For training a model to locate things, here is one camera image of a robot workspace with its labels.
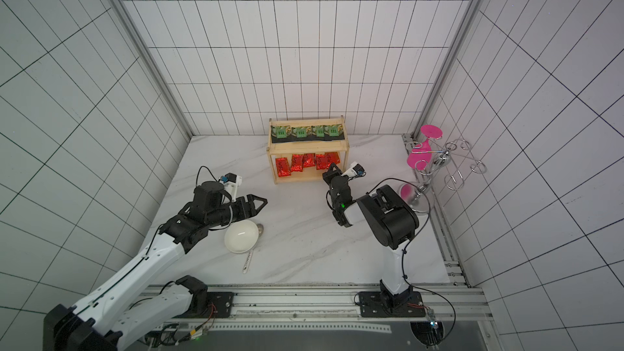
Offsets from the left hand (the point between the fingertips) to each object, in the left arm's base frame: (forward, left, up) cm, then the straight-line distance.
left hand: (258, 208), depth 77 cm
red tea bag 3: (+30, -16, -12) cm, 36 cm away
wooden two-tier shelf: (+22, -14, +5) cm, 26 cm away
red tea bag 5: (+26, -25, -5) cm, 36 cm away
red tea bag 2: (+27, -11, -11) cm, 32 cm away
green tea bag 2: (+31, -12, +5) cm, 33 cm away
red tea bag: (+26, -4, -12) cm, 29 cm away
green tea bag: (+30, -5, +5) cm, 31 cm away
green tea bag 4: (+31, -26, +6) cm, 41 cm away
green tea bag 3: (+32, -20, +5) cm, 38 cm away
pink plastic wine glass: (+21, -58, +3) cm, 62 cm away
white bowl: (-4, +8, -13) cm, 16 cm away
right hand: (+23, -21, -4) cm, 31 cm away
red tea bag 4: (+28, -21, -11) cm, 37 cm away
